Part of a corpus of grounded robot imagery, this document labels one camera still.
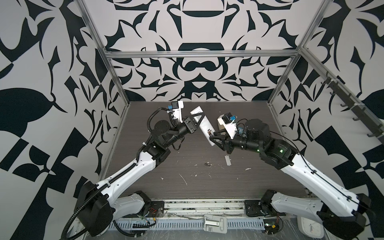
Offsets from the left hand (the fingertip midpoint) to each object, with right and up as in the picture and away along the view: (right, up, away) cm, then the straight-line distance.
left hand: (205, 111), depth 61 cm
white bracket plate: (+5, -51, +7) cm, 51 cm away
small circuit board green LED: (+31, -53, +9) cm, 62 cm away
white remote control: (0, -5, +2) cm, 6 cm away
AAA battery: (+2, -9, +3) cm, 9 cm away
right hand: (+3, -10, +1) cm, 10 cm away
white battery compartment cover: (+16, -28, +28) cm, 43 cm away
